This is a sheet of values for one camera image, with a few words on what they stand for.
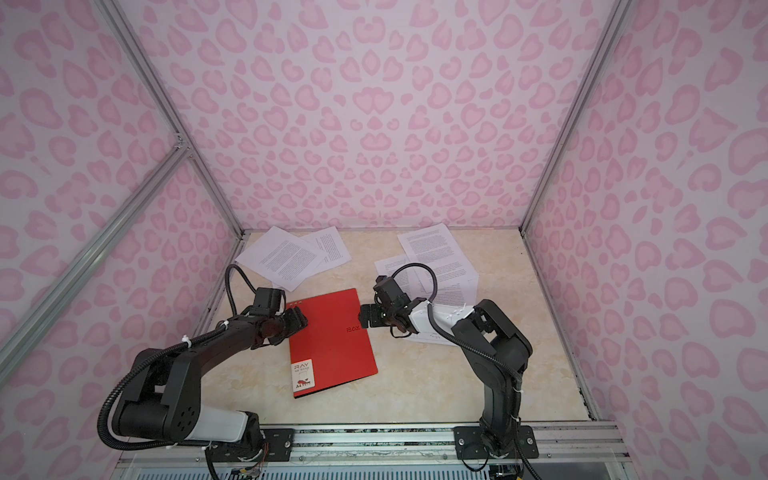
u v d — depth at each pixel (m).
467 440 0.73
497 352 0.48
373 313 0.82
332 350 0.89
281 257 1.14
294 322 0.84
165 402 0.43
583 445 0.74
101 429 0.38
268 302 0.73
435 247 1.15
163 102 0.83
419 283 1.04
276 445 0.74
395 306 0.73
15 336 0.51
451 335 0.50
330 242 1.18
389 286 0.75
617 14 0.69
